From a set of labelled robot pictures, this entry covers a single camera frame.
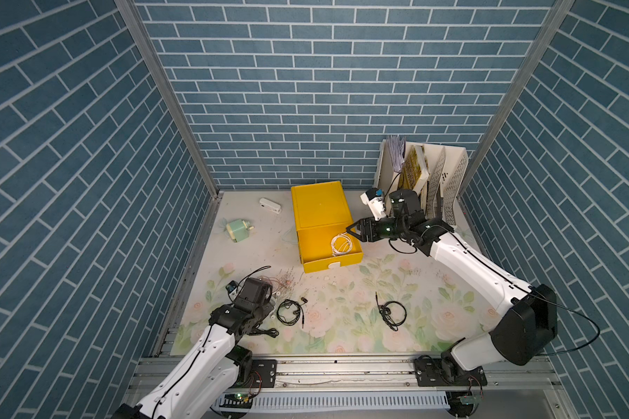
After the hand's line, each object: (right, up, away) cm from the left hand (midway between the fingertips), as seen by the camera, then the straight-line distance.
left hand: (272, 306), depth 84 cm
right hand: (+26, +26, -6) cm, 37 cm away
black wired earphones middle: (+5, -3, +2) cm, 6 cm away
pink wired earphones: (+3, +6, +10) cm, 12 cm away
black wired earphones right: (+37, -2, +2) cm, 37 cm away
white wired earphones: (+22, +20, +1) cm, 30 cm away
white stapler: (-7, +34, +28) cm, 45 cm away
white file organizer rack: (+63, +47, +25) cm, 83 cm away
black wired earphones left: (-5, -7, -3) cm, 9 cm away
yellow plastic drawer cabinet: (+18, +23, +2) cm, 29 cm away
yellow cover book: (+50, +45, +11) cm, 68 cm away
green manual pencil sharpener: (-16, +24, +16) cm, 33 cm away
